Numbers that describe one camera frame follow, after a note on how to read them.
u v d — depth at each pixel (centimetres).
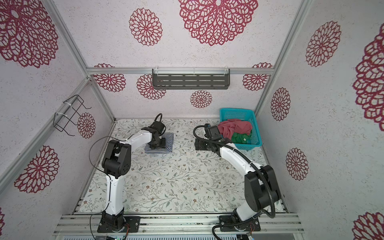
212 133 67
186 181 88
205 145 77
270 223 76
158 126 85
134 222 74
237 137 103
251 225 73
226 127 97
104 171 58
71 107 78
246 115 115
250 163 48
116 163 57
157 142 86
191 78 94
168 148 100
